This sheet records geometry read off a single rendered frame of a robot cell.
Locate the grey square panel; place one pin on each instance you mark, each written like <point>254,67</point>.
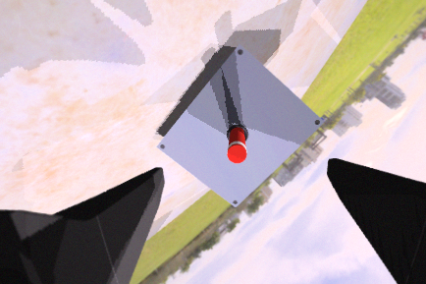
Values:
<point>242,94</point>

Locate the red peg with white band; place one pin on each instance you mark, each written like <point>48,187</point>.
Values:
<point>237,149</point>

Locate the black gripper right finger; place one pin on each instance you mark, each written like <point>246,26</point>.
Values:
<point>390,210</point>

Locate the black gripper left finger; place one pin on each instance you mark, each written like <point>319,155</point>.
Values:
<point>97,241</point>

